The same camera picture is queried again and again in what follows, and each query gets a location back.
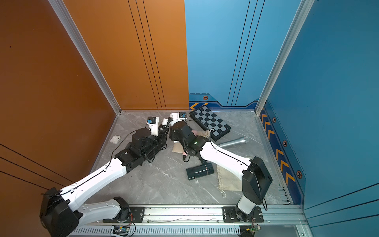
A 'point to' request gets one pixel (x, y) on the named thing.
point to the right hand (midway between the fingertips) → (175, 126)
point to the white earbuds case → (115, 139)
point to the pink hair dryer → (184, 154)
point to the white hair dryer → (168, 122)
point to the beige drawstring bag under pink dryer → (177, 147)
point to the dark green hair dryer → (206, 168)
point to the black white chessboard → (217, 128)
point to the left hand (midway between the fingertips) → (166, 127)
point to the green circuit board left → (122, 230)
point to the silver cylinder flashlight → (238, 141)
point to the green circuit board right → (255, 228)
